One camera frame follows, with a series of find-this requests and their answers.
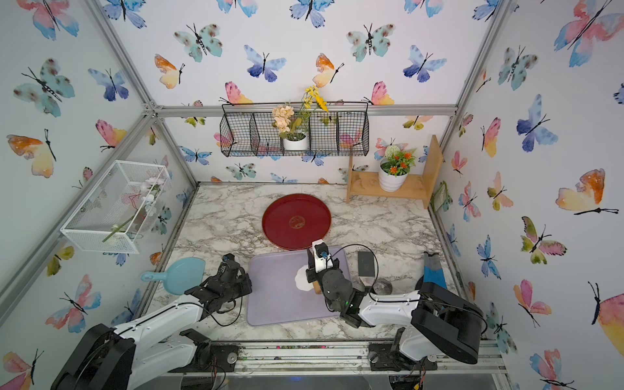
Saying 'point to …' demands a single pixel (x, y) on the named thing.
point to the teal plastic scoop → (182, 276)
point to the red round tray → (295, 221)
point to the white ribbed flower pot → (390, 183)
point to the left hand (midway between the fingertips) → (254, 278)
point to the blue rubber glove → (433, 270)
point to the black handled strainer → (361, 266)
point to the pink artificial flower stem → (149, 209)
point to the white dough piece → (301, 279)
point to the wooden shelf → (418, 187)
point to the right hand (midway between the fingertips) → (314, 246)
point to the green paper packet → (441, 199)
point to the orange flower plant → (398, 162)
